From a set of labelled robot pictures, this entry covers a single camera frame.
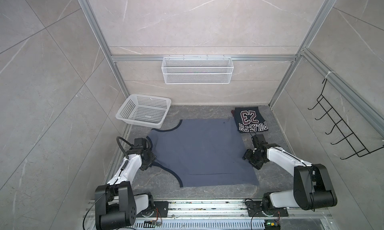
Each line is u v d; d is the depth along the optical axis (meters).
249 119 1.07
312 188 0.43
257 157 0.74
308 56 0.83
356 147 0.60
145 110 1.14
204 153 0.95
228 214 0.73
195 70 1.01
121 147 0.62
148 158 0.79
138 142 0.70
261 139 0.74
